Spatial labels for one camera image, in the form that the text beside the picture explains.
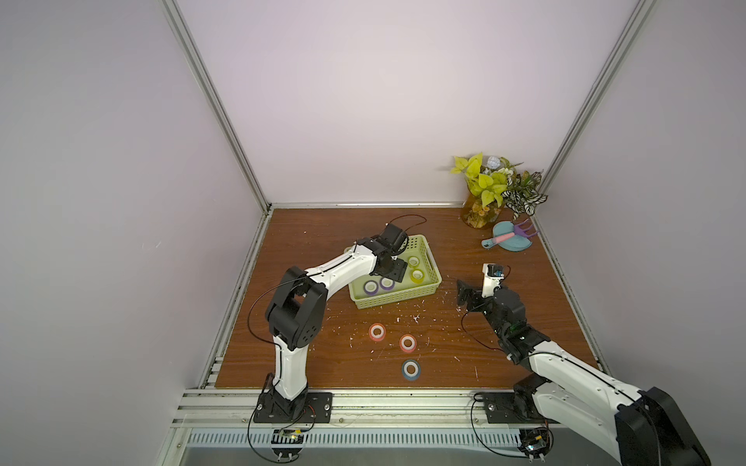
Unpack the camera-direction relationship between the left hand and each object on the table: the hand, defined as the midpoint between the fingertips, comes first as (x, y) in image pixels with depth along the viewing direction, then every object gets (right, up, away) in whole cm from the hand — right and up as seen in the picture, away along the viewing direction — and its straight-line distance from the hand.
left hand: (396, 269), depth 93 cm
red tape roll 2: (+3, -21, -9) cm, 23 cm away
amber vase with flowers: (+31, +18, +17) cm, 40 cm away
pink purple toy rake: (+49, +13, +18) cm, 54 cm away
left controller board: (-29, -42, -21) cm, 55 cm away
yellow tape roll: (+7, -3, +5) cm, 9 cm away
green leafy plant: (+34, +30, +2) cm, 45 cm away
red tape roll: (-6, -18, -7) cm, 21 cm away
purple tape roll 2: (-3, -5, +2) cm, 6 cm away
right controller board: (+33, -40, -23) cm, 57 cm away
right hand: (+23, -1, -9) cm, 25 cm away
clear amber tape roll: (+7, +2, +8) cm, 11 cm away
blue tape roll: (+3, -27, -14) cm, 30 cm away
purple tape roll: (-8, -7, +2) cm, 11 cm away
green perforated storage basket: (+9, +7, +10) cm, 15 cm away
